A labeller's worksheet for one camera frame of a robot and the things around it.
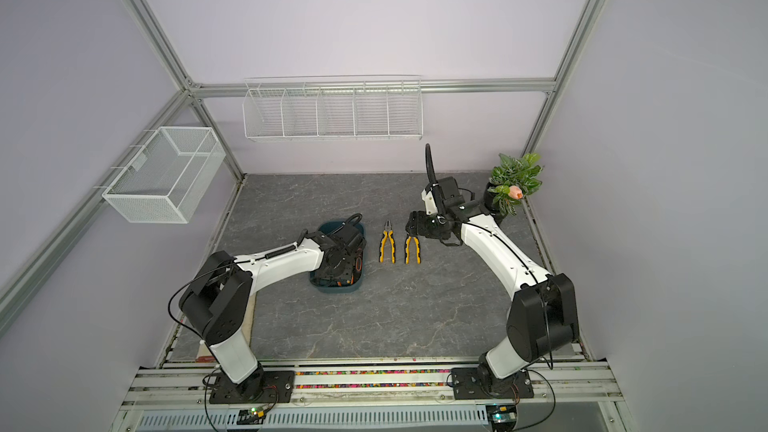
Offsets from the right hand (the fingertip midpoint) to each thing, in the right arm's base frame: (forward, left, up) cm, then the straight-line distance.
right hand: (416, 226), depth 86 cm
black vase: (+13, -24, -4) cm, 28 cm away
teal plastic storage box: (-11, +29, -13) cm, 33 cm away
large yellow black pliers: (+1, +2, -15) cm, 16 cm away
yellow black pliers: (+7, +9, -15) cm, 19 cm away
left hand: (-9, +23, -13) cm, 28 cm away
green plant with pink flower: (+11, -29, +8) cm, 32 cm away
